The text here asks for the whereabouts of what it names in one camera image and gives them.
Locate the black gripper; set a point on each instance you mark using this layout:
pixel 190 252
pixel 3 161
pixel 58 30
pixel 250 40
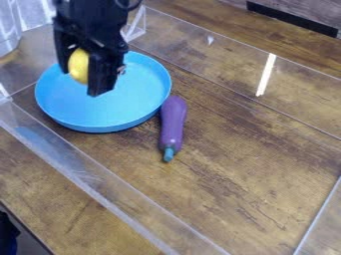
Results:
pixel 90 24

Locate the yellow lemon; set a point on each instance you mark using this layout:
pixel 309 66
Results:
pixel 78 66

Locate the blue round tray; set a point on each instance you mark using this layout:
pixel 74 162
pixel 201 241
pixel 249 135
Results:
pixel 130 104

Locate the white brick pattern curtain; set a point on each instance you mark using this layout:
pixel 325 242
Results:
pixel 22 15

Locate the purple toy eggplant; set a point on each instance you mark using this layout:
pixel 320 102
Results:
pixel 174 110

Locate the clear acrylic enclosure wall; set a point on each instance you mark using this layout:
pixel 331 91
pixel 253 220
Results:
pixel 253 187

